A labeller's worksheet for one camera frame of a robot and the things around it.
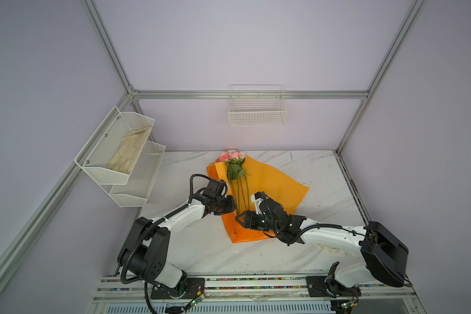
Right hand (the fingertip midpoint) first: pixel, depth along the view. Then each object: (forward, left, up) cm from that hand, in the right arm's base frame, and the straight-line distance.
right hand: (236, 220), depth 78 cm
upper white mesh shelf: (+20, +51, +19) cm, 58 cm away
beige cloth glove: (+20, +45, +18) cm, 53 cm away
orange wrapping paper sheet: (+32, -10, -14) cm, 36 cm away
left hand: (+8, +1, -5) cm, 10 cm away
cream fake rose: (+44, -2, -7) cm, 45 cm away
